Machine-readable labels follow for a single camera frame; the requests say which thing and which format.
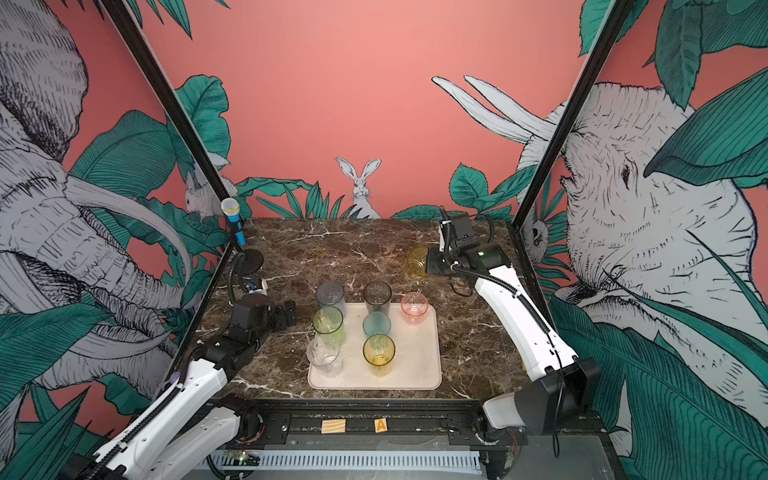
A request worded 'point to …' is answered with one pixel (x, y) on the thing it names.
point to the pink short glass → (414, 307)
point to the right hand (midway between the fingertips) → (427, 257)
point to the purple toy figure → (175, 376)
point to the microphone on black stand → (248, 262)
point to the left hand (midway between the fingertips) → (279, 301)
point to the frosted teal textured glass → (376, 323)
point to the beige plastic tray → (417, 363)
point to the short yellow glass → (416, 261)
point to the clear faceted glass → (325, 354)
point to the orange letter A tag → (380, 425)
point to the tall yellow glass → (379, 351)
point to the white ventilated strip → (356, 460)
